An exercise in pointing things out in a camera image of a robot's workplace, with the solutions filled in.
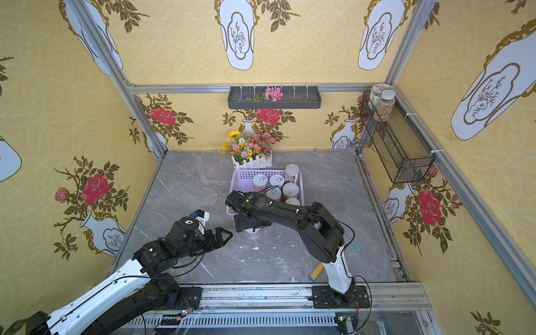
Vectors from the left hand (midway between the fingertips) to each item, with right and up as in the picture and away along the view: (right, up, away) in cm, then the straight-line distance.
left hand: (220, 235), depth 78 cm
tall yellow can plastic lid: (+29, +24, +17) cm, 41 cm away
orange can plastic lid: (+28, +15, +18) cm, 36 cm away
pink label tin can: (+11, -2, +8) cm, 14 cm away
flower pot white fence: (+9, +33, +23) cm, 41 cm away
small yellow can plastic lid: (+29, +10, +15) cm, 34 cm away
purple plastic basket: (+4, +19, +29) cm, 35 cm away
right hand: (+12, +3, +12) cm, 17 cm away
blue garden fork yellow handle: (+36, -14, 0) cm, 39 cm away
